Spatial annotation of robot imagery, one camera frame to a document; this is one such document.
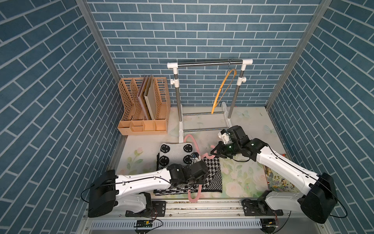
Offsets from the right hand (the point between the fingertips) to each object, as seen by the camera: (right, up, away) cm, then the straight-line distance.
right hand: (211, 153), depth 76 cm
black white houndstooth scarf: (+2, -18, +5) cm, 19 cm away
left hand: (-2, -13, -2) cm, 14 cm away
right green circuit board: (+27, -34, -6) cm, 44 cm away
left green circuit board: (-34, -34, -4) cm, 48 cm away
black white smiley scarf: (-20, -3, +11) cm, 23 cm away
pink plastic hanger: (-12, -21, -2) cm, 24 cm away
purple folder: (-41, +31, +11) cm, 53 cm away
